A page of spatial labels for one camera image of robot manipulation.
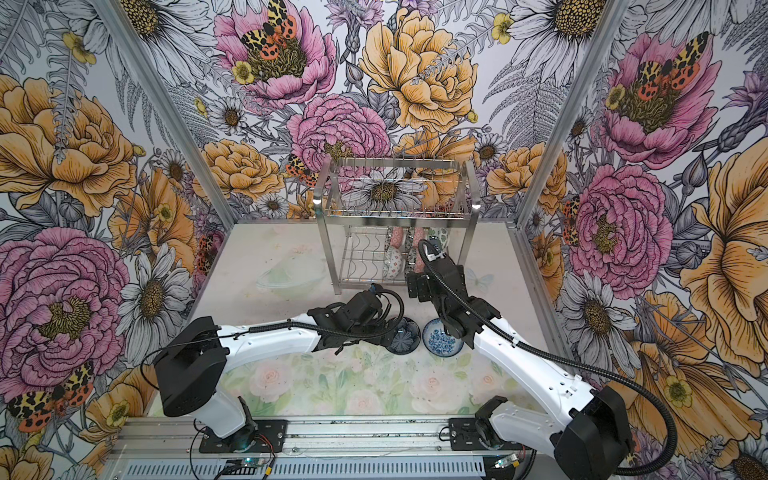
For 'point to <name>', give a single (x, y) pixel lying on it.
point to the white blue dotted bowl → (438, 342)
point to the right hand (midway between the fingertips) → (430, 278)
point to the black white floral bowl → (417, 237)
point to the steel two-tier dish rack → (372, 208)
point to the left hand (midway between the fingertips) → (380, 333)
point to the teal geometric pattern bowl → (392, 263)
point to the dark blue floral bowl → (406, 338)
